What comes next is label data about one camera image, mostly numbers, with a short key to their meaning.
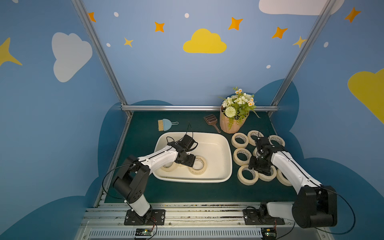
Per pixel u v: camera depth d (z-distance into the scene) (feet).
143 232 2.35
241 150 3.17
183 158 2.39
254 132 3.52
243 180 2.78
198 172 2.84
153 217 2.40
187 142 2.35
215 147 3.24
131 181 1.48
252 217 2.45
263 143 2.27
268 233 2.40
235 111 2.83
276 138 3.42
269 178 2.79
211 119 3.78
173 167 2.85
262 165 2.48
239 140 3.49
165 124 3.78
